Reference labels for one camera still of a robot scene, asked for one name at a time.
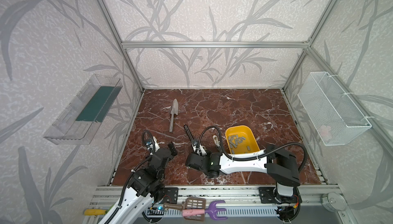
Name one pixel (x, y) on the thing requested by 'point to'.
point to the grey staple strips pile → (234, 140)
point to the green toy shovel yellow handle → (96, 211)
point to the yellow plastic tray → (246, 132)
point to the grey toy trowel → (175, 110)
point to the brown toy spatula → (191, 203)
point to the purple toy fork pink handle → (212, 210)
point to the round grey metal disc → (333, 201)
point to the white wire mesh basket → (336, 120)
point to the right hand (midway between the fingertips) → (197, 152)
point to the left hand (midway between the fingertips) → (169, 142)
